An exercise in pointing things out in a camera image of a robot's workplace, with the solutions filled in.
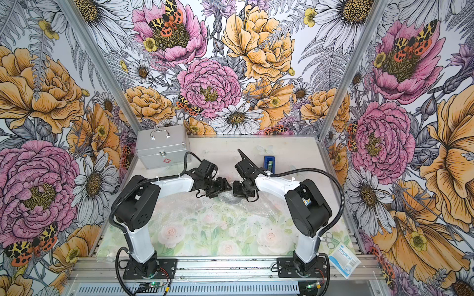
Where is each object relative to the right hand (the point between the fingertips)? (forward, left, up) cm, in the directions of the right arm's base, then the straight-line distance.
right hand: (236, 198), depth 90 cm
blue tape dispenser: (+19, -18, +2) cm, 26 cm away
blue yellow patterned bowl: (+1, +3, 0) cm, 4 cm away
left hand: (+3, +5, -2) cm, 6 cm away
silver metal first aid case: (+25, +37, +12) cm, 46 cm away
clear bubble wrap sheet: (-7, +25, -4) cm, 26 cm away
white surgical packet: (-26, -44, -5) cm, 51 cm away
